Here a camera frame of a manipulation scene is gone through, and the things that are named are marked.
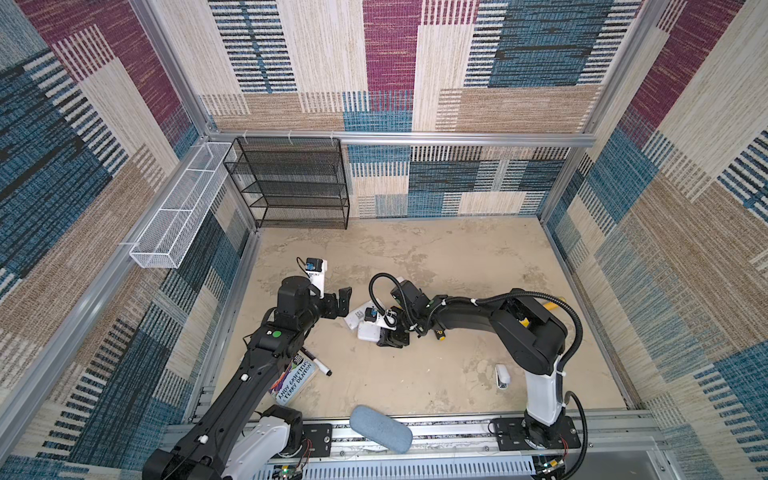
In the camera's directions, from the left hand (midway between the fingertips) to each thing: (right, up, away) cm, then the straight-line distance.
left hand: (335, 283), depth 79 cm
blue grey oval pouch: (+12, -34, -7) cm, 37 cm away
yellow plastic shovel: (+39, -5, -23) cm, 46 cm away
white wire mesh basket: (-38, +11, -9) cm, 41 cm away
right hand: (+13, -17, +12) cm, 25 cm away
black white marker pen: (-6, -22, +6) cm, 24 cm away
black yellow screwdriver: (+29, -16, +10) cm, 35 cm away
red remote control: (+8, -15, +7) cm, 18 cm away
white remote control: (+4, -11, +14) cm, 18 cm away
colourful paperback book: (-12, -26, +1) cm, 29 cm away
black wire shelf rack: (-17, +34, +30) cm, 48 cm away
